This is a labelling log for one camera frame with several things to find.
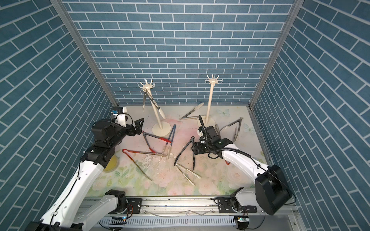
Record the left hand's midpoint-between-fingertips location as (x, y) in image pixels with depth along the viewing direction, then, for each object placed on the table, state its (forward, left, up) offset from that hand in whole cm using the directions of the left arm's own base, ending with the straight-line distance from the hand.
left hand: (140, 117), depth 72 cm
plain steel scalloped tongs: (+12, -60, -30) cm, 69 cm away
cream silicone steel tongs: (+11, -8, -6) cm, 15 cm away
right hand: (-6, -31, -20) cm, 37 cm away
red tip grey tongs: (+5, -8, -30) cm, 31 cm away
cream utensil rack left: (+15, -4, -30) cm, 34 cm away
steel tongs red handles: (-11, -50, -30) cm, 59 cm away
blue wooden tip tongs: (+15, -14, -30) cm, 36 cm away
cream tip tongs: (+26, -21, -29) cm, 44 cm away
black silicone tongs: (+5, -28, -30) cm, 41 cm away
